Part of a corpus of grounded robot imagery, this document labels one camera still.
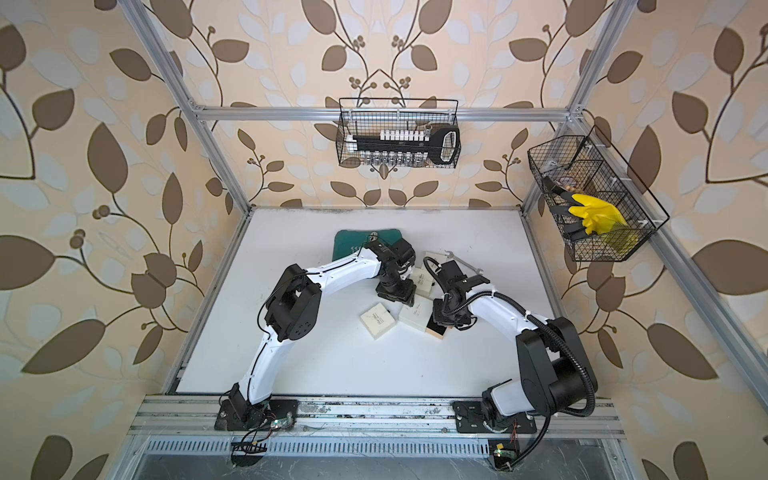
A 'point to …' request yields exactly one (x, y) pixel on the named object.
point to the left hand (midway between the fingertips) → (404, 296)
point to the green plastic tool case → (347, 241)
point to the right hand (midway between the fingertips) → (442, 320)
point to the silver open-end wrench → (460, 260)
